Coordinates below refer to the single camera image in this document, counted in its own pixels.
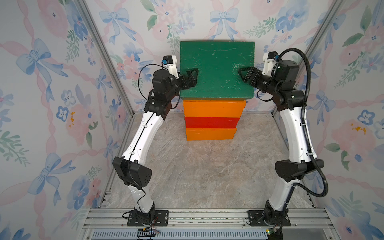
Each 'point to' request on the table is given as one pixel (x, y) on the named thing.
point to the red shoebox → (211, 122)
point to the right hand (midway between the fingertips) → (243, 71)
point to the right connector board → (273, 235)
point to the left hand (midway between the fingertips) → (193, 70)
